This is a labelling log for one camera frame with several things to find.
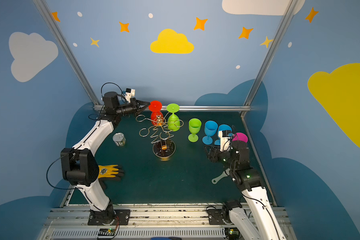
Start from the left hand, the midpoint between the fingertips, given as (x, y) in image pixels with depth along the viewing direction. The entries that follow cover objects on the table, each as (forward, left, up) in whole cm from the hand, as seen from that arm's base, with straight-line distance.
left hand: (149, 102), depth 80 cm
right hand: (-22, -32, -7) cm, 39 cm away
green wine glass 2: (+3, -26, -21) cm, 34 cm away
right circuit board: (-55, -44, -37) cm, 80 cm away
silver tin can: (-5, +24, -28) cm, 38 cm away
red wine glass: (-9, -5, -1) cm, 11 cm away
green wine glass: (-1, -13, -14) cm, 19 cm away
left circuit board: (-55, +19, -37) cm, 69 cm away
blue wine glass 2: (-2, -45, -18) cm, 48 cm away
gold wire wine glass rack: (-9, -6, -32) cm, 34 cm away
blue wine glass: (-3, -36, -19) cm, 41 cm away
